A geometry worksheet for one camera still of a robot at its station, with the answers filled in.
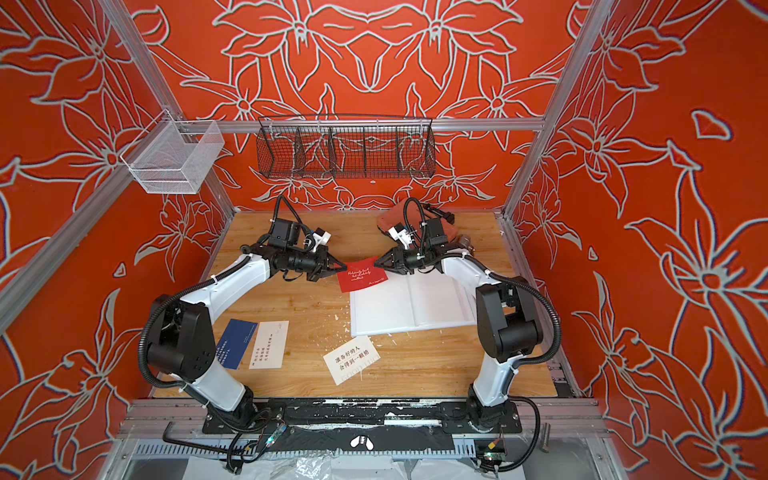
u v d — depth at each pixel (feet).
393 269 2.56
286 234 2.30
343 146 3.28
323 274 2.49
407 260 2.54
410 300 3.04
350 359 2.72
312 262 2.45
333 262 2.65
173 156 3.00
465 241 3.47
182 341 1.48
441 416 2.40
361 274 2.73
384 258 2.73
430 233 2.43
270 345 2.80
